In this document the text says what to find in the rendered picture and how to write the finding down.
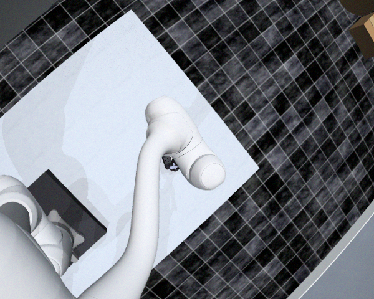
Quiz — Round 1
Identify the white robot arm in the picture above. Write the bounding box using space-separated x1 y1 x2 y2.
0 95 226 299

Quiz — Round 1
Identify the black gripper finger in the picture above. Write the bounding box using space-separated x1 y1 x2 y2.
169 159 178 171

